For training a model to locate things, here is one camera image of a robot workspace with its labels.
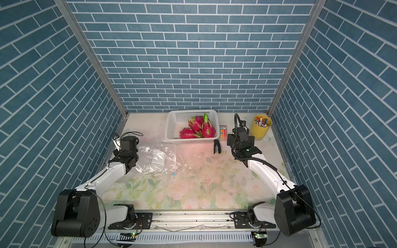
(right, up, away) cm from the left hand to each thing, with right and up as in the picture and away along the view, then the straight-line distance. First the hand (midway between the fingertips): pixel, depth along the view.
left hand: (128, 145), depth 86 cm
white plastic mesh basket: (+30, +11, +25) cm, 41 cm away
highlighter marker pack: (+56, +6, +21) cm, 60 cm away
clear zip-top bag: (+17, -10, +2) cm, 19 cm away
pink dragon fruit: (+31, +6, +10) cm, 33 cm away
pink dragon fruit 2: (+38, +13, +10) cm, 41 cm away
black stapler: (+51, 0, +15) cm, 53 cm away
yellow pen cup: (+81, +12, +15) cm, 83 cm away
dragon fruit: (+45, +8, +10) cm, 47 cm away
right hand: (+64, +5, 0) cm, 64 cm away
